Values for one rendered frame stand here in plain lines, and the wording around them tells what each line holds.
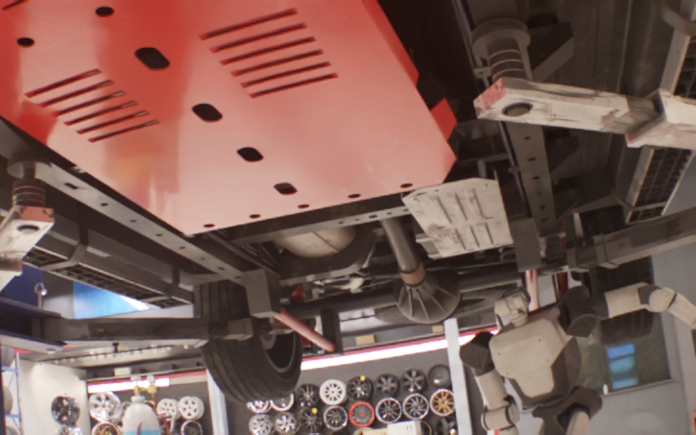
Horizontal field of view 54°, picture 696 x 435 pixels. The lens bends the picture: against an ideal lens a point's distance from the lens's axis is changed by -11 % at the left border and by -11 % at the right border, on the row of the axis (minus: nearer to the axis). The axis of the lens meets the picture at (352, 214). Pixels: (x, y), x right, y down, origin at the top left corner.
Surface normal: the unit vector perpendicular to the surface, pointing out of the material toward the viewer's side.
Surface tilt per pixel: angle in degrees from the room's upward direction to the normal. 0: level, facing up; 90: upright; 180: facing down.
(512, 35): 180
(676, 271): 90
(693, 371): 90
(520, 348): 110
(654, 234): 90
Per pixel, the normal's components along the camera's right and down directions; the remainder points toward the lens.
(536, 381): -0.53, 0.18
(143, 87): 0.11, 0.94
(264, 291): -0.22, -0.06
